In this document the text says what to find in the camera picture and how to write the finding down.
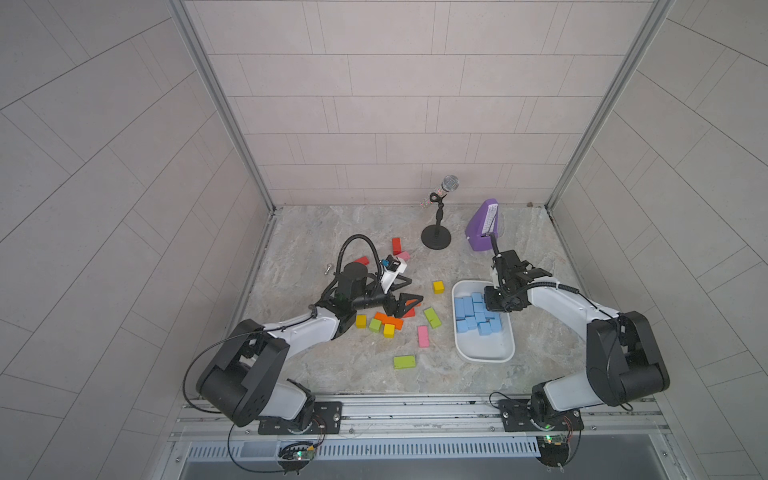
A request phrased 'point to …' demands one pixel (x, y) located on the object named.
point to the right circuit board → (554, 449)
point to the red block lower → (410, 313)
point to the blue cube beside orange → (484, 328)
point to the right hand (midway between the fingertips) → (488, 301)
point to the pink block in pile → (404, 255)
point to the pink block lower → (423, 337)
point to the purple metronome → (484, 226)
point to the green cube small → (375, 325)
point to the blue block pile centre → (462, 326)
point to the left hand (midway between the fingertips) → (417, 291)
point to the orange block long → (398, 323)
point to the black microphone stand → (438, 237)
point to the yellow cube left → (361, 321)
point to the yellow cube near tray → (439, 287)
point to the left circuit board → (296, 455)
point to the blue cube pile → (495, 324)
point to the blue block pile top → (477, 297)
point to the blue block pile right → (471, 323)
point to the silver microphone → (449, 183)
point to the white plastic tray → (499, 346)
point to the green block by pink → (432, 317)
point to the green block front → (404, 362)
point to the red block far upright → (396, 245)
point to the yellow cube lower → (389, 331)
